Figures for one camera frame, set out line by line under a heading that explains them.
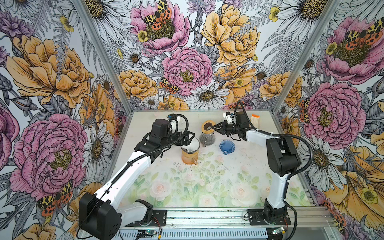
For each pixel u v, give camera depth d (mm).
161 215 748
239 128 811
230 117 932
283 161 535
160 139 585
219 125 931
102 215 377
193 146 826
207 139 974
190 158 894
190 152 873
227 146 943
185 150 810
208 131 945
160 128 568
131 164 484
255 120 1024
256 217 740
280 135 583
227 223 739
